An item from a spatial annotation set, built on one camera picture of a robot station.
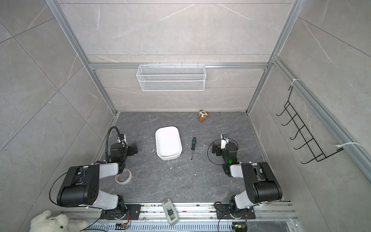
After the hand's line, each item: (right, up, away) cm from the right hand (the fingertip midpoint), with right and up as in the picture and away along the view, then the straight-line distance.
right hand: (222, 141), depth 93 cm
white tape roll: (-65, -21, -10) cm, 69 cm away
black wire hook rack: (+33, +1, -30) cm, 45 cm away
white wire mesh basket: (-35, +45, +8) cm, 57 cm away
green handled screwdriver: (-19, -3, +5) cm, 20 cm away
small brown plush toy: (-11, +19, +20) cm, 30 cm away
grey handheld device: (-31, -32, -23) cm, 51 cm away
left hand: (-62, 0, 0) cm, 62 cm away
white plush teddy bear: (-77, -26, -39) cm, 90 cm away
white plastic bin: (-36, -2, +5) cm, 37 cm away
